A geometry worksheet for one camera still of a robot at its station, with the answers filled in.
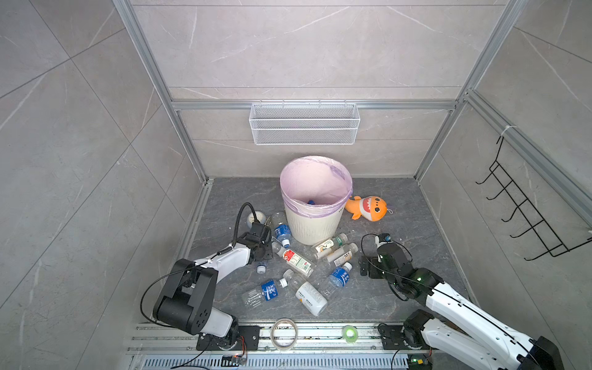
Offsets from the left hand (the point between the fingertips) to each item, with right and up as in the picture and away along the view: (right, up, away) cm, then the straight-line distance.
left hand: (263, 246), depth 93 cm
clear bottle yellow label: (+32, -3, -5) cm, 32 cm away
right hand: (+41, -2, -10) cm, 42 cm away
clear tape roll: (+8, -28, -21) cm, 35 cm away
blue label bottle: (+8, +7, 0) cm, 10 cm away
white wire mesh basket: (+17, +53, +8) cm, 56 cm away
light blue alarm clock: (-3, +11, +7) cm, 14 cm away
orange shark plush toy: (+47, +16, +5) cm, 49 cm away
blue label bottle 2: (+20, +18, +12) cm, 29 cm away
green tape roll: (+32, -25, -18) cm, 44 cm away
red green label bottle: (+12, -3, -8) cm, 15 cm away
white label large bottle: (+17, -13, -16) cm, 27 cm away
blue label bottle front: (0, -14, -16) cm, 21 cm away
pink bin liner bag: (+22, +25, +5) cm, 33 cm away
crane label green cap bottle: (+23, 0, -5) cm, 23 cm away
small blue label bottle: (+29, -9, -12) cm, 33 cm away
